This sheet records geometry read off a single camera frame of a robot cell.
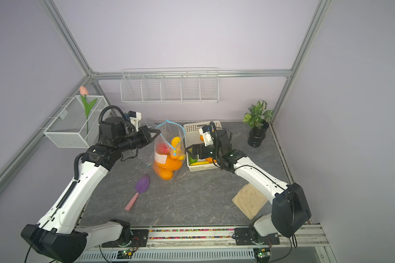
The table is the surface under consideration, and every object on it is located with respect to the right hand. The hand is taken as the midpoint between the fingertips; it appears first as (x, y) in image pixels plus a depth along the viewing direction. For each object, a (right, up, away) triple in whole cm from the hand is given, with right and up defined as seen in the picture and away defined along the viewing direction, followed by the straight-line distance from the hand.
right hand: (192, 147), depth 79 cm
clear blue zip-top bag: (-12, -2, +3) cm, 13 cm away
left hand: (-13, +7, -10) cm, 18 cm away
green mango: (-2, -9, +17) cm, 19 cm away
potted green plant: (+34, +15, +6) cm, 38 cm away
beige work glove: (+30, -28, +6) cm, 41 cm away
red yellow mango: (-16, -1, +3) cm, 16 cm away
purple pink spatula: (-29, -22, +12) cm, 39 cm away
